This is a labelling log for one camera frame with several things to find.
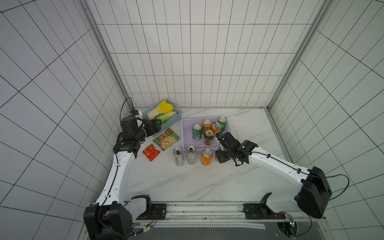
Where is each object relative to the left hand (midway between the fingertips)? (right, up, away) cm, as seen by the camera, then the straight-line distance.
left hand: (153, 126), depth 79 cm
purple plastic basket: (+18, -12, +24) cm, 32 cm away
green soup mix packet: (+3, -10, +21) cm, 23 cm away
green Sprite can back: (+42, +2, +18) cm, 46 cm away
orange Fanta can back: (+37, -4, +18) cm, 41 cm away
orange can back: (+31, 0, +18) cm, 36 cm away
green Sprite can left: (+24, -4, +15) cm, 29 cm away
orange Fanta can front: (+29, -17, +3) cm, 34 cm away
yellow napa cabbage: (-1, +13, +31) cm, 33 cm away
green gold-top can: (+31, -7, +11) cm, 34 cm away
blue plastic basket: (+5, +2, +26) cm, 26 cm away
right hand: (+35, -16, +3) cm, 38 cm away
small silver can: (+14, -16, 0) cm, 21 cm away
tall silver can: (+21, -16, 0) cm, 26 cm away
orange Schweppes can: (+33, -16, -5) cm, 37 cm away
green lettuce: (+1, +5, +25) cm, 25 cm away
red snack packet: (-5, -18, +13) cm, 23 cm away
